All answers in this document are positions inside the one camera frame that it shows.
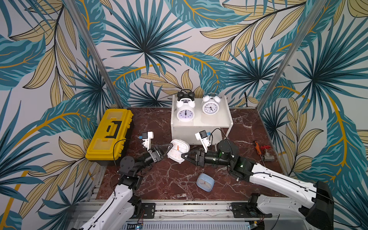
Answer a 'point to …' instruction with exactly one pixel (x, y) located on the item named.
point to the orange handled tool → (258, 150)
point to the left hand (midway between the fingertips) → (172, 148)
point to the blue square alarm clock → (205, 182)
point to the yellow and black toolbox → (112, 137)
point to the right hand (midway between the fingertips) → (183, 155)
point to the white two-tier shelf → (217, 125)
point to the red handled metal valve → (267, 156)
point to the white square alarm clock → (179, 147)
